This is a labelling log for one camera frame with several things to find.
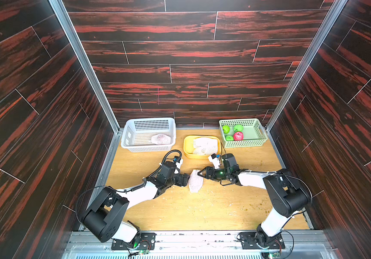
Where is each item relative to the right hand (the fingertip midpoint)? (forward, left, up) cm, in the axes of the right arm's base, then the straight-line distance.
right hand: (203, 173), depth 93 cm
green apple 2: (+26, -18, +2) cm, 32 cm away
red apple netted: (+28, -24, +2) cm, 37 cm away
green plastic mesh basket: (+34, -38, -2) cm, 51 cm away
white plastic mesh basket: (+26, +37, +4) cm, 45 cm away
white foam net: (+18, 0, +3) cm, 18 cm away
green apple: (+34, -17, +3) cm, 38 cm away
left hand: (-3, +10, +3) cm, 11 cm away
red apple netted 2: (-7, +5, +3) cm, 9 cm away
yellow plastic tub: (+22, +10, -2) cm, 24 cm away
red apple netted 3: (+22, +28, +4) cm, 35 cm away
